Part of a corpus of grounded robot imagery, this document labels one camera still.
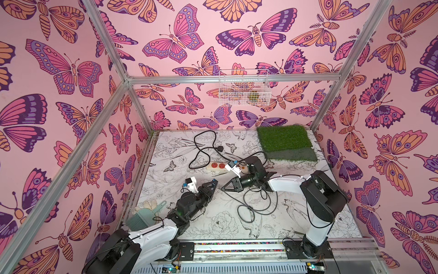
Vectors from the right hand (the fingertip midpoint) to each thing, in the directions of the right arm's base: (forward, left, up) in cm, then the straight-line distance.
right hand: (224, 188), depth 81 cm
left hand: (+1, +2, +3) cm, 4 cm away
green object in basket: (+45, -16, +20) cm, 52 cm away
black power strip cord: (+24, +15, -12) cm, 31 cm away
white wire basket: (+50, -11, +23) cm, 56 cm away
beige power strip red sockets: (+16, +3, -7) cm, 17 cm away
